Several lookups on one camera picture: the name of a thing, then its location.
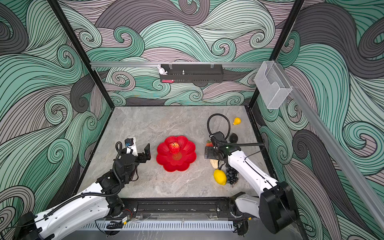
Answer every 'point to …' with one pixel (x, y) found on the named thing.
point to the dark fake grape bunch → (232, 175)
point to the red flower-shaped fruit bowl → (180, 161)
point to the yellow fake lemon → (220, 176)
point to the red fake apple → (174, 148)
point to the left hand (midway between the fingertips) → (142, 143)
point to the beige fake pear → (215, 163)
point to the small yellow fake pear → (237, 121)
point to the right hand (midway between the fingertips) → (213, 153)
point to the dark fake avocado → (233, 138)
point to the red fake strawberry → (209, 143)
